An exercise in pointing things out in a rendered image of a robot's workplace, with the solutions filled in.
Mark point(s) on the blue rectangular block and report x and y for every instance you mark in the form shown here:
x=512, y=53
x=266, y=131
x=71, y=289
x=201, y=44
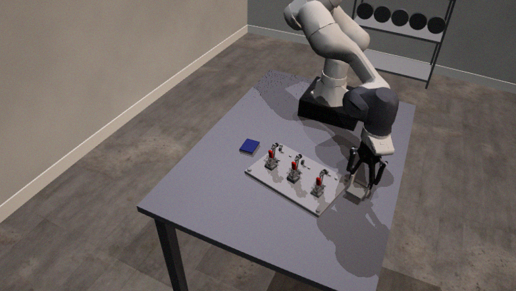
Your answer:
x=249, y=146

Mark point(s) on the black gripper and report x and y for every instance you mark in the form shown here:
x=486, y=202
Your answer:
x=368, y=160

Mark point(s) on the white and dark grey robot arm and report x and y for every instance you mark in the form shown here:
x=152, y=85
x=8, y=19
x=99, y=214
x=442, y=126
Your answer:
x=332, y=34

